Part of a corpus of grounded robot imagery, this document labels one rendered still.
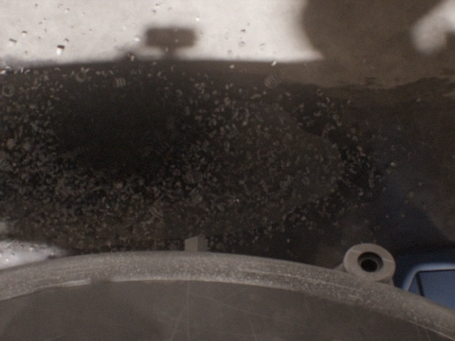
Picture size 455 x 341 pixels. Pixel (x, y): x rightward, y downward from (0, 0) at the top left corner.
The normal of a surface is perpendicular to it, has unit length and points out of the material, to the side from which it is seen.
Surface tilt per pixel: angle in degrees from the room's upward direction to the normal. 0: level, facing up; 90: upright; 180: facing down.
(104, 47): 0
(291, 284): 93
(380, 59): 0
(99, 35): 0
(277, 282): 93
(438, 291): 90
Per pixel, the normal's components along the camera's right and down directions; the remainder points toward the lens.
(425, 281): 0.10, -0.70
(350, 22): 0.09, 0.72
